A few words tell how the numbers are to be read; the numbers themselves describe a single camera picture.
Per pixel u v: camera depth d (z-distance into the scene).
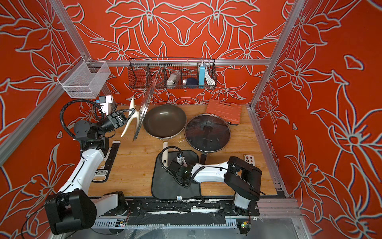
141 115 0.50
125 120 0.60
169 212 0.73
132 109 0.61
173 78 0.93
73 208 0.39
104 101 0.58
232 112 1.08
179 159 0.77
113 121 0.57
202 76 0.88
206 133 0.92
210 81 0.91
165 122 1.01
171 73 0.98
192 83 0.94
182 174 0.64
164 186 0.80
